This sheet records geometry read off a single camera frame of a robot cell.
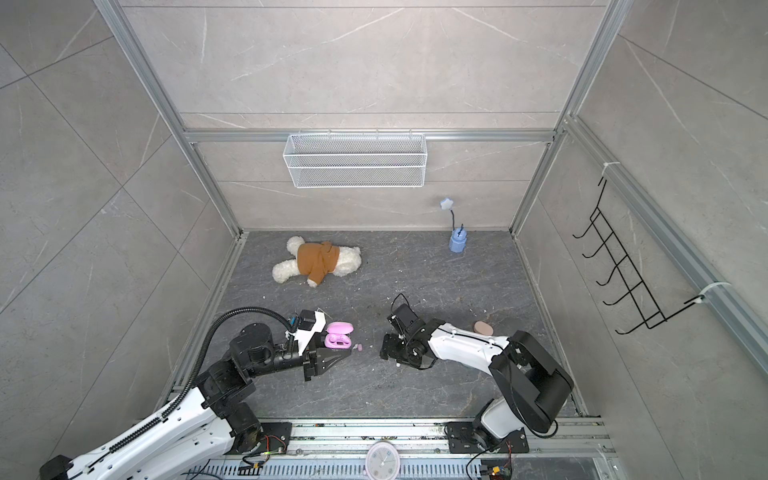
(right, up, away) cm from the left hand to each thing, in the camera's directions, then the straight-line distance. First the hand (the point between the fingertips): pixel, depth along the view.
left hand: (347, 339), depth 65 cm
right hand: (+9, -11, +22) cm, 26 cm away
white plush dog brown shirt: (-16, +17, +36) cm, 42 cm away
